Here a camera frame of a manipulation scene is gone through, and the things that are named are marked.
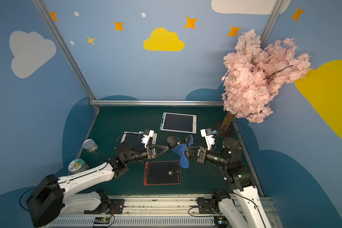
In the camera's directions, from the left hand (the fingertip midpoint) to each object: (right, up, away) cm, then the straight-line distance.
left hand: (168, 148), depth 66 cm
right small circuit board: (+28, -40, +7) cm, 49 cm away
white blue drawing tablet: (+7, +12, +45) cm, 47 cm away
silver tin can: (-52, -3, +25) cm, 58 cm away
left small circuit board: (-36, -39, +7) cm, 54 cm away
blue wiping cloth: (+6, 0, -5) cm, 8 cm away
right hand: (+10, +1, -3) cm, 10 cm away
